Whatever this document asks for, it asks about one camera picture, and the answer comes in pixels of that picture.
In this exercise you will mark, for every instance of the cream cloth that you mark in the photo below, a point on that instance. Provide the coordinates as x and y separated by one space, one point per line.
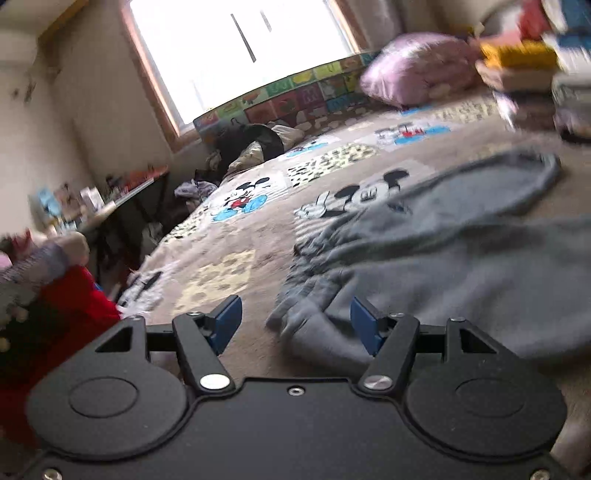
251 154

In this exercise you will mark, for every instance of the pink pillow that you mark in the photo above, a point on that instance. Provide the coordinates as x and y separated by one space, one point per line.
415 69

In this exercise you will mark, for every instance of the dark desk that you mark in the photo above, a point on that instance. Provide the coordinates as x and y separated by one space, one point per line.
134 203

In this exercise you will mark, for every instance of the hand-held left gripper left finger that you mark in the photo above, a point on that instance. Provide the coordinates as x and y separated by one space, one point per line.
226 321

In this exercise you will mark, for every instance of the grey-blue fleece garment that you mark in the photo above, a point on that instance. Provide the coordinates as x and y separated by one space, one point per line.
438 258

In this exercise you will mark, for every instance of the colourful alphabet foam headboard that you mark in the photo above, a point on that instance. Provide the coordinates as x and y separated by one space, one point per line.
295 97

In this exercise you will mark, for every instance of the yellow folded garment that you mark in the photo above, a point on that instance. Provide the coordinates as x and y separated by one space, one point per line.
521 54

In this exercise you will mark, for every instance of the beige folded garment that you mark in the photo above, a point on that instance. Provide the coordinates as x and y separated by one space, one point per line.
512 78

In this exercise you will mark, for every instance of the window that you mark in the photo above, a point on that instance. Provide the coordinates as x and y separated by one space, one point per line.
240 60

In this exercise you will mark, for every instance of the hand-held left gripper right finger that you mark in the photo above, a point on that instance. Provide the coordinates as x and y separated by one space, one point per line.
364 325

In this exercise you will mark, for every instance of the cartoon printed brown blanket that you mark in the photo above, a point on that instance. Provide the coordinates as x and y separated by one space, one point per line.
221 272

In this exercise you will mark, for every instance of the white crumpled cloth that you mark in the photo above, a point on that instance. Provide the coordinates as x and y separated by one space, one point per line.
152 235

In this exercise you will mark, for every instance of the white blue red quilt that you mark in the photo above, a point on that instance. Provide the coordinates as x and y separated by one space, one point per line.
561 21

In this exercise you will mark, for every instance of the red cloth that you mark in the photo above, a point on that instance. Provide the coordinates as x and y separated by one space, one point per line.
69 318

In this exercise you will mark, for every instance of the grey crumpled clothes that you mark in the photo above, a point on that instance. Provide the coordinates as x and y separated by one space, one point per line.
196 190

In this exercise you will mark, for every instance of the black garment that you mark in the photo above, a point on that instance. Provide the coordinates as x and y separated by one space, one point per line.
249 143

